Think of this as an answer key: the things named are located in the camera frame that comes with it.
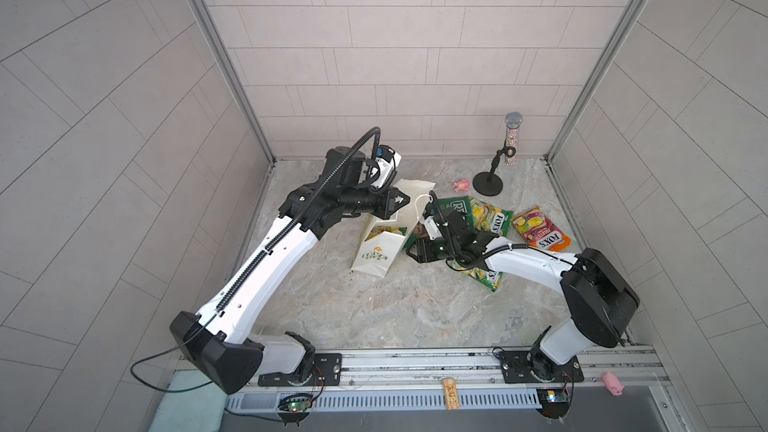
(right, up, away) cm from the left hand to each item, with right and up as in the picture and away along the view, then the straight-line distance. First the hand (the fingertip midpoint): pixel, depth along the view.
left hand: (415, 199), depth 64 cm
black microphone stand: (+29, +3, +43) cm, 52 cm away
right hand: (0, -16, +20) cm, 26 cm away
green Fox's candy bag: (+27, -9, +32) cm, 43 cm away
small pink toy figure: (+19, +2, +41) cm, 46 cm away
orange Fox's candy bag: (+41, -12, +29) cm, 52 cm away
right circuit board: (+32, -47, +4) cm, 57 cm away
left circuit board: (-26, -44, 0) cm, 51 cm away
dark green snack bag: (+17, -4, +35) cm, 39 cm away
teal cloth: (-49, -45, +1) cm, 67 cm away
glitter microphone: (+29, +21, +21) cm, 42 cm away
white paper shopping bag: (-8, -10, +6) cm, 14 cm away
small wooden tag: (+8, -45, +3) cm, 46 cm away
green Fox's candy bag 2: (+23, -24, +20) cm, 39 cm away
